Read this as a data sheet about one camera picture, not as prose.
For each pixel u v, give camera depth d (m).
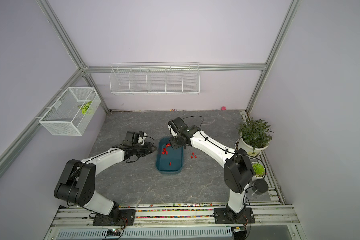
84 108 0.81
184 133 0.60
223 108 1.24
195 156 0.96
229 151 0.49
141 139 0.78
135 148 0.79
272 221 0.74
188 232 1.14
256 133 0.83
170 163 0.91
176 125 0.67
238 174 0.47
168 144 1.00
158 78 0.99
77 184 0.45
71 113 0.82
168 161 0.95
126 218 0.74
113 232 0.71
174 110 1.24
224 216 0.74
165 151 0.97
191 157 0.96
